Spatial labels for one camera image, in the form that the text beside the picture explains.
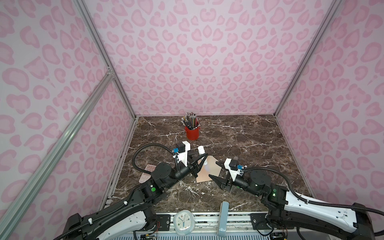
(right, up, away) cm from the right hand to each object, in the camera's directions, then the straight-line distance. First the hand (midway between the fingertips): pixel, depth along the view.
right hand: (213, 169), depth 64 cm
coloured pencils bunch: (-11, +22, +33) cm, 42 cm away
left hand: (-3, +8, -3) cm, 9 cm away
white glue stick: (-5, +8, -4) cm, 11 cm away
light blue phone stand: (+6, -27, +9) cm, 29 cm away
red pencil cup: (-11, +13, +42) cm, 45 cm away
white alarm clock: (-13, -27, +7) cm, 31 cm away
